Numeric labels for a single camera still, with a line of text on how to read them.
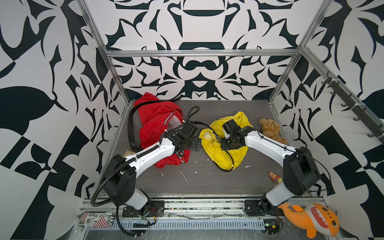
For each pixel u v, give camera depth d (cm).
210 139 96
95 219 70
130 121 105
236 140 64
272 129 96
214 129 97
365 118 56
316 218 65
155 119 91
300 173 45
